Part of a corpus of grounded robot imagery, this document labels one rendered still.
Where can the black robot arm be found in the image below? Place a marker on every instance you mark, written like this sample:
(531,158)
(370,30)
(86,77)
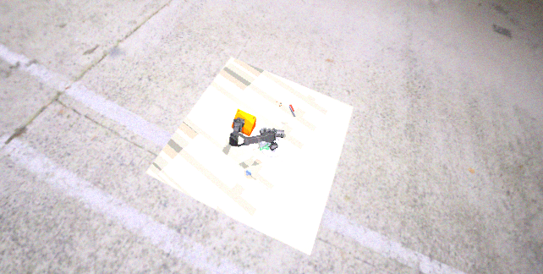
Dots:
(269,135)

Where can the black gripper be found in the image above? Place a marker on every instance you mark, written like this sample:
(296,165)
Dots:
(273,145)

